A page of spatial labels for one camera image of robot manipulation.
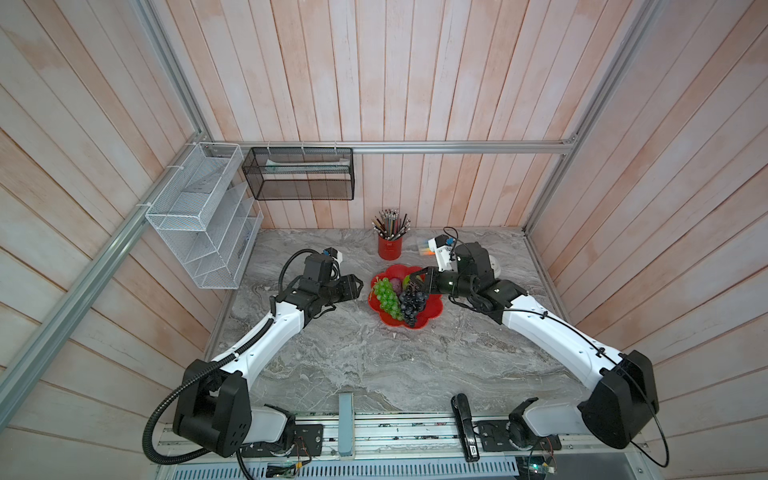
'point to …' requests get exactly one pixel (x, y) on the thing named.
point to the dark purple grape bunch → (412, 301)
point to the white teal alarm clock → (495, 266)
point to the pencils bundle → (388, 224)
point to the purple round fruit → (396, 284)
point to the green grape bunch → (387, 298)
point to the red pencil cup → (390, 250)
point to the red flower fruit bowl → (433, 307)
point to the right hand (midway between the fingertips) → (409, 276)
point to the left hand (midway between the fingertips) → (357, 290)
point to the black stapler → (463, 414)
